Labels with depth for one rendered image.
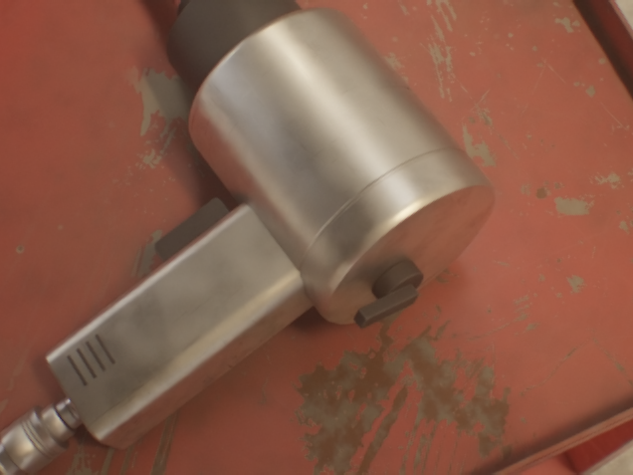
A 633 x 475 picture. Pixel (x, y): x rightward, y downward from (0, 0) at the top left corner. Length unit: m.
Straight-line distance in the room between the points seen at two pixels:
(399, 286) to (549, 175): 0.13
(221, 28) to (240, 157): 0.06
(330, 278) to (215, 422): 0.11
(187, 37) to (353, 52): 0.08
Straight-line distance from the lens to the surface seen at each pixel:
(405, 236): 0.47
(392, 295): 0.49
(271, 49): 0.50
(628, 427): 0.76
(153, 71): 0.61
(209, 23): 0.53
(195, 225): 0.52
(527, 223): 0.58
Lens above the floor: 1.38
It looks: 70 degrees down
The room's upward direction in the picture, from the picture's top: straight up
